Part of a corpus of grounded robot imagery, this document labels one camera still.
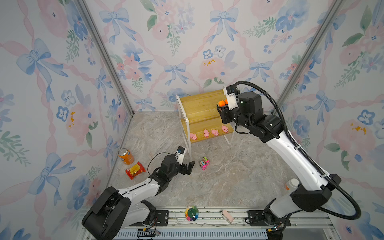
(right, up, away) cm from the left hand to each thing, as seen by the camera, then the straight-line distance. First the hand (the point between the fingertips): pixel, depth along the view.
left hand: (188, 157), depth 85 cm
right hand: (+15, +27, -18) cm, 36 cm away
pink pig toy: (+15, +14, 0) cm, 21 cm away
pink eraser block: (+19, -27, -11) cm, 35 cm away
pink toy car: (+9, -6, +5) cm, 12 cm away
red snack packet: (-31, -8, +3) cm, 32 cm away
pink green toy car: (+11, -3, +7) cm, 13 cm away
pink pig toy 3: (+3, +12, -2) cm, 12 cm away
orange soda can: (-36, +1, 0) cm, 36 cm away
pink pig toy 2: (+10, +14, 0) cm, 17 cm away
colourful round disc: (+2, -26, -11) cm, 28 cm away
